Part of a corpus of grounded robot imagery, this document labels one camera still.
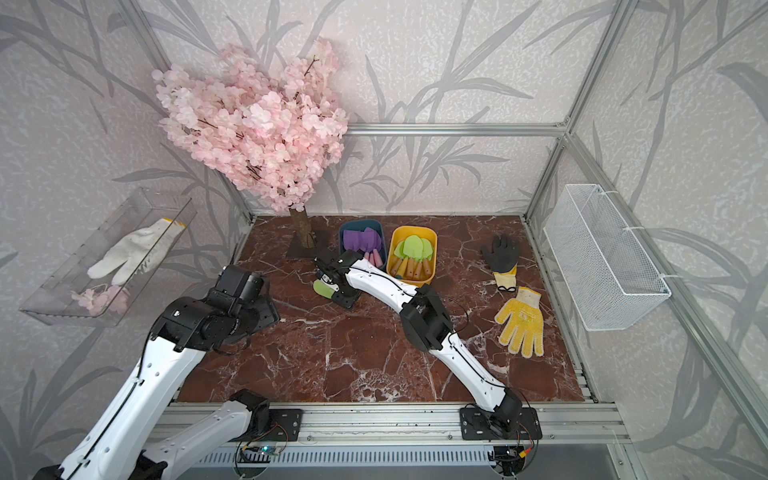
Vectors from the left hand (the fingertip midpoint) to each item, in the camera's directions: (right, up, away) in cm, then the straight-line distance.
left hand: (270, 315), depth 70 cm
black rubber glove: (+68, +12, +37) cm, 78 cm away
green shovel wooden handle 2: (+40, +12, +35) cm, 55 cm away
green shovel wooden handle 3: (+37, +7, +30) cm, 48 cm away
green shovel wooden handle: (+35, +14, +38) cm, 54 cm away
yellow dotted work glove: (+70, -8, +21) cm, 73 cm away
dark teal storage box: (+15, +24, +45) cm, 53 cm away
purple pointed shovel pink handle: (+21, +17, +38) cm, 47 cm away
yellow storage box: (+29, +20, +38) cm, 52 cm away
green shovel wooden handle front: (+30, +14, +37) cm, 50 cm away
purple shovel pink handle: (+12, +18, +41) cm, 46 cm away
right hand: (+15, 0, +25) cm, 29 cm away
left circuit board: (-1, -32, 0) cm, 32 cm away
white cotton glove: (-28, +15, -3) cm, 32 cm away
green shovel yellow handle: (+32, +9, +32) cm, 46 cm away
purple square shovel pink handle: (+18, +18, +38) cm, 46 cm away
